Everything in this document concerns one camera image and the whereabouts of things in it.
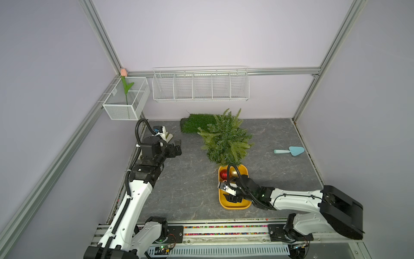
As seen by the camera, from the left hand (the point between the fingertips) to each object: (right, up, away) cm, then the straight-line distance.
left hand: (172, 142), depth 76 cm
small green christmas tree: (+26, 0, -3) cm, 26 cm away
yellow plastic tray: (+36, -16, +14) cm, 42 cm away
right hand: (+27, -22, +8) cm, 36 cm away
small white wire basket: (-28, +24, +12) cm, 39 cm away
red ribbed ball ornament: (+25, -18, +11) cm, 33 cm away
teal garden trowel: (+72, -7, +27) cm, 78 cm away
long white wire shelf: (+12, +38, +32) cm, 52 cm away
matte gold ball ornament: (+30, -17, +13) cm, 38 cm away
